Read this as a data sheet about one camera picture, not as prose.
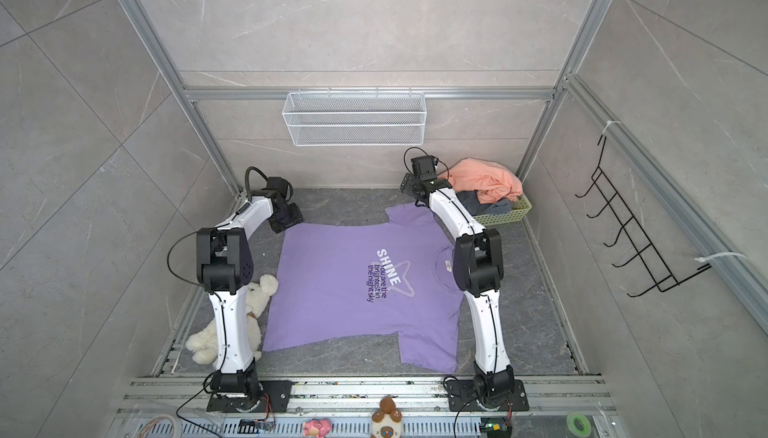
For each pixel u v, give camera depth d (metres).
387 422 0.68
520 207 1.07
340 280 0.96
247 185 0.80
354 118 1.01
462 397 0.73
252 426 0.72
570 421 0.70
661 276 0.59
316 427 0.67
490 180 1.07
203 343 0.72
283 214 0.90
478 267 0.60
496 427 0.70
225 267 0.60
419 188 0.76
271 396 0.73
